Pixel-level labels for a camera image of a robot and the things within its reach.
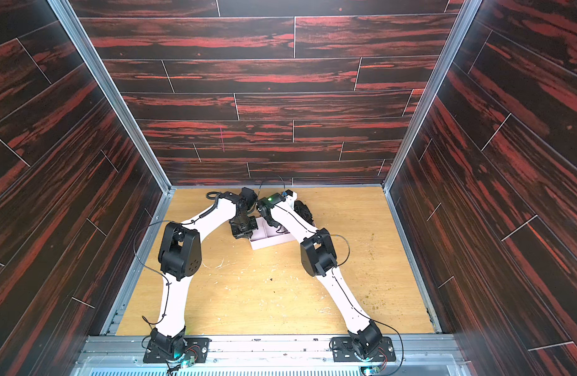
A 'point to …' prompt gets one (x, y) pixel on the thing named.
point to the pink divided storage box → (266, 236)
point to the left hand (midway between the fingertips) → (257, 236)
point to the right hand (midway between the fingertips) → (308, 214)
